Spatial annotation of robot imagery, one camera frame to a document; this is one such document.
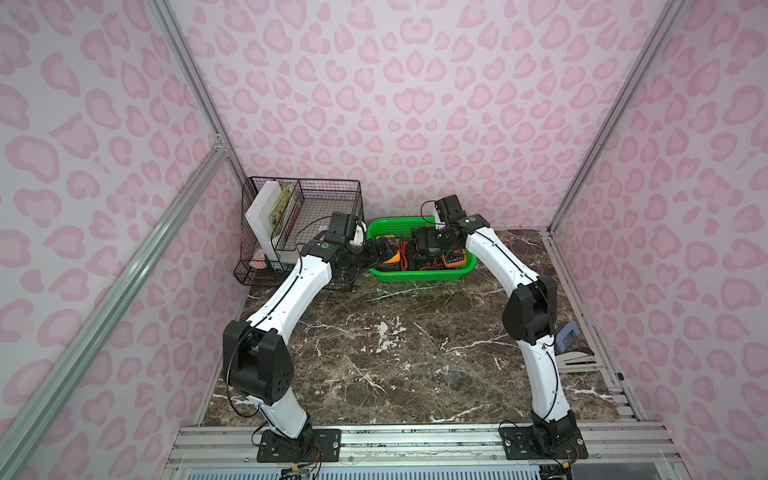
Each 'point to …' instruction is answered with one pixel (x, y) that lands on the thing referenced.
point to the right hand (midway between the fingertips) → (428, 238)
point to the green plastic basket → (403, 227)
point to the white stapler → (577, 362)
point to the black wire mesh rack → (281, 214)
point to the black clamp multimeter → (423, 249)
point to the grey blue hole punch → (566, 337)
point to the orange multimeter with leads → (455, 258)
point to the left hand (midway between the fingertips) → (385, 252)
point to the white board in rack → (258, 214)
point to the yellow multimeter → (395, 247)
